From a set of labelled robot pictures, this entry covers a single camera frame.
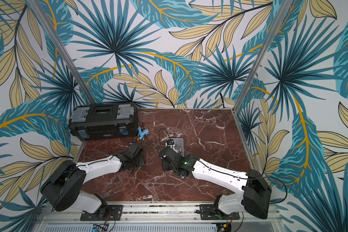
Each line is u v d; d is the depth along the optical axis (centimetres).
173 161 57
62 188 43
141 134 100
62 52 84
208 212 73
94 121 91
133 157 70
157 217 73
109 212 73
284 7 69
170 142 70
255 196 40
